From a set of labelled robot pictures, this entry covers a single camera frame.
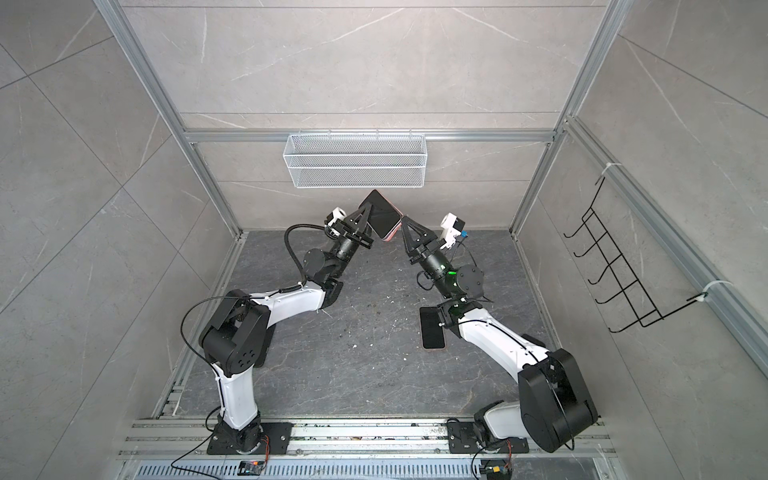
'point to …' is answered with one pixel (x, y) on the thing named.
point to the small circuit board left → (250, 467)
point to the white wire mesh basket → (355, 159)
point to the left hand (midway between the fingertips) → (374, 203)
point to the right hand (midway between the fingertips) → (397, 222)
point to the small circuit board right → (496, 469)
